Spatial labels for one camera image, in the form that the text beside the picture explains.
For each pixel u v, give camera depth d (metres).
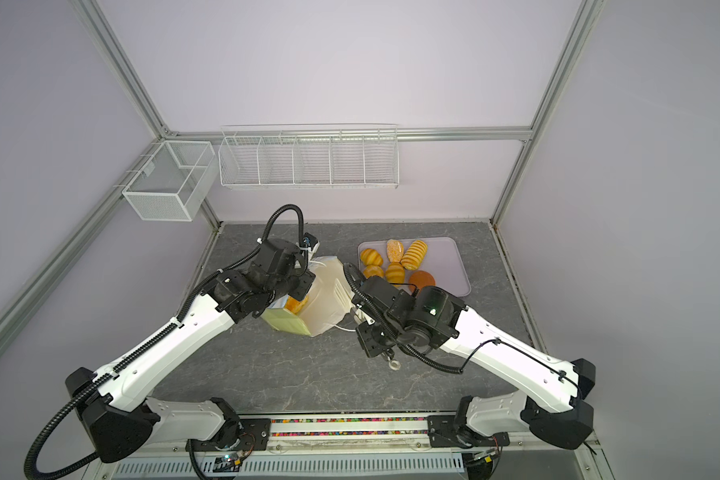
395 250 1.06
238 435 0.72
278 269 0.54
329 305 0.92
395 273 1.01
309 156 1.03
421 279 0.97
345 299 0.68
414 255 1.05
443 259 1.10
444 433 0.74
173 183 0.96
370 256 1.05
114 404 0.39
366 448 0.72
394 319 0.45
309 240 0.63
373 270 1.02
